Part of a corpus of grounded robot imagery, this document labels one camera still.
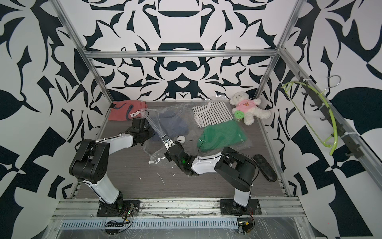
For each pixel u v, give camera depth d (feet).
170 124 3.27
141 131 2.54
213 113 3.66
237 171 1.54
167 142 2.38
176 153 2.14
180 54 3.21
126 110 3.63
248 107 3.53
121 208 2.24
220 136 3.27
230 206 2.44
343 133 1.65
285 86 2.77
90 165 1.56
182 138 3.22
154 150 3.12
